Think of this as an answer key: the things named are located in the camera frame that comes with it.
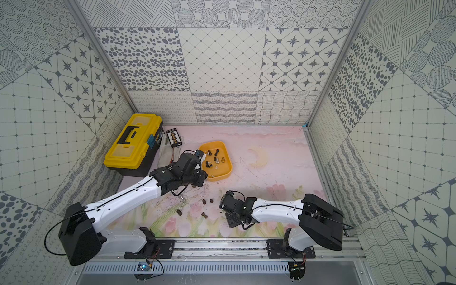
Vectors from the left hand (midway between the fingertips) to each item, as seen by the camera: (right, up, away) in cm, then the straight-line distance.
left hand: (205, 171), depth 80 cm
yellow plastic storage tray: (+3, +1, +21) cm, 21 cm away
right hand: (+14, -23, +1) cm, 27 cm away
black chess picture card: (-25, +16, +30) cm, 42 cm away
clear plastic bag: (-27, +6, +24) cm, 36 cm away
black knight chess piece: (+3, +8, +27) cm, 28 cm away
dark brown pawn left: (-13, -19, +1) cm, 23 cm away
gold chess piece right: (+7, +3, +21) cm, 22 cm away
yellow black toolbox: (-37, +9, +5) cm, 39 cm away
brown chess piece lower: (-2, -21, +3) cm, 22 cm away
